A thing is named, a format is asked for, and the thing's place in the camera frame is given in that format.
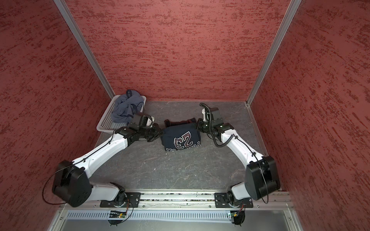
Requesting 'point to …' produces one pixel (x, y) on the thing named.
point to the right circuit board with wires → (239, 216)
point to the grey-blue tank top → (126, 105)
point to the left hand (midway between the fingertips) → (165, 134)
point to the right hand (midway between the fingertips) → (193, 127)
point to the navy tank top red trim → (177, 135)
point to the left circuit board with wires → (115, 214)
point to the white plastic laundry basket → (106, 124)
